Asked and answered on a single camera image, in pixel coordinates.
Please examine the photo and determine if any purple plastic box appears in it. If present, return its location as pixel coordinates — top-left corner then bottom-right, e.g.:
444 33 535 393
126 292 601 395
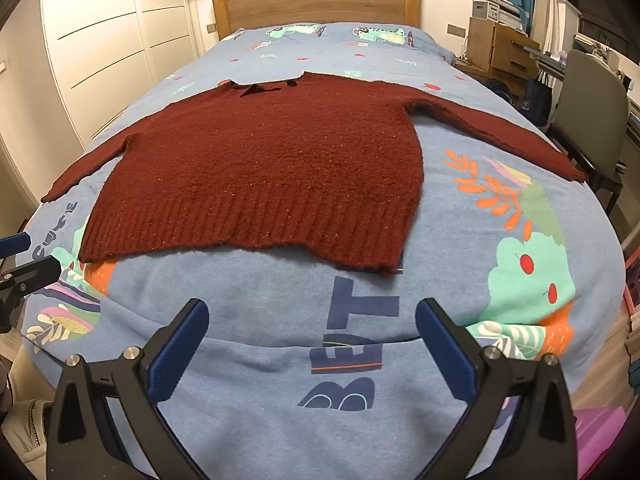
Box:
570 406 628 480

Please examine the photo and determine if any dark red knitted sweater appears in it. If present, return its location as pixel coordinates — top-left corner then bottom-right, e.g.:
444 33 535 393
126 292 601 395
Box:
41 71 587 277

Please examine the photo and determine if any wooden dresser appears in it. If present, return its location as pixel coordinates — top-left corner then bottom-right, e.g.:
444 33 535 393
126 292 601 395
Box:
467 16 541 83

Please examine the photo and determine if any grey chair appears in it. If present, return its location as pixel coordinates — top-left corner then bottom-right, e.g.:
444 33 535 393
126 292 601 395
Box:
545 50 631 216

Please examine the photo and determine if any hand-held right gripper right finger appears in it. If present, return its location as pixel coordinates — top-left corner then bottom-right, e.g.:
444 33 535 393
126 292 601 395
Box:
415 298 580 480

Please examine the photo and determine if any dark bag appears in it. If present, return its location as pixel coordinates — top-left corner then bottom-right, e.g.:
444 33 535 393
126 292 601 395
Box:
522 72 556 126

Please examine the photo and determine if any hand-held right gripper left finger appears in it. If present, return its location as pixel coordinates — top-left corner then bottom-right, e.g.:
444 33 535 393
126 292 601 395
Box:
44 298 211 480

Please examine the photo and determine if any white printer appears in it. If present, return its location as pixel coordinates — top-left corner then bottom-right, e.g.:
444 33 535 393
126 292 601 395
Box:
471 0 526 31

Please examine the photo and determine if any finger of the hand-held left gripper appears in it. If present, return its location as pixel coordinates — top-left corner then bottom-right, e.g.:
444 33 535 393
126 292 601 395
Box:
0 255 62 297
0 232 32 261

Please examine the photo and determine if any wooden headboard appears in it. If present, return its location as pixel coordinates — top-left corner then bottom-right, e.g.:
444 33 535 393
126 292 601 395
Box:
212 0 421 41

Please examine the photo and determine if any white wardrobe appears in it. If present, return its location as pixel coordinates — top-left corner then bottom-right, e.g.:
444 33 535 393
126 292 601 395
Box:
40 0 208 153

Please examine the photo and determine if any white quilted jacket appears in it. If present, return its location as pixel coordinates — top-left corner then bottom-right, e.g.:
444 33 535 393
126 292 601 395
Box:
0 395 51 480

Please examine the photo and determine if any blue printed blanket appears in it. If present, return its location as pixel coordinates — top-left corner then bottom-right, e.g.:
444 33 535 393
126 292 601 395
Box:
20 22 628 480

